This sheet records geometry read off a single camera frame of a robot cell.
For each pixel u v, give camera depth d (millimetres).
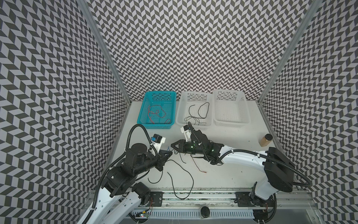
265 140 883
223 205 737
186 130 723
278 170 437
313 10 662
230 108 1121
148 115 1105
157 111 1101
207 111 1086
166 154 639
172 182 790
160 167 565
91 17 731
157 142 558
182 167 834
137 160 471
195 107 1151
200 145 572
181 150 705
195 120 1053
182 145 705
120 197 455
